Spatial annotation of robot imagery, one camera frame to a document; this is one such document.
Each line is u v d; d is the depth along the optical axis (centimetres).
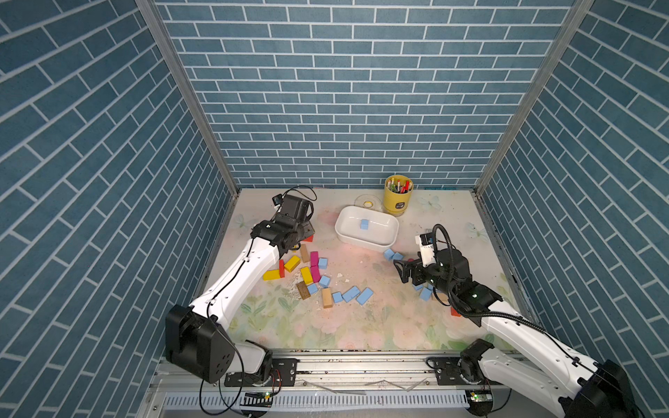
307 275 94
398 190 108
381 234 107
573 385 41
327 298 86
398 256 96
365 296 88
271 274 93
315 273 94
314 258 98
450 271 58
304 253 100
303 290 89
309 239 104
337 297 87
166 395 71
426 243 69
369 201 116
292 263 94
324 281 89
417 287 90
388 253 96
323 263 94
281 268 94
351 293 89
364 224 108
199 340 39
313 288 89
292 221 60
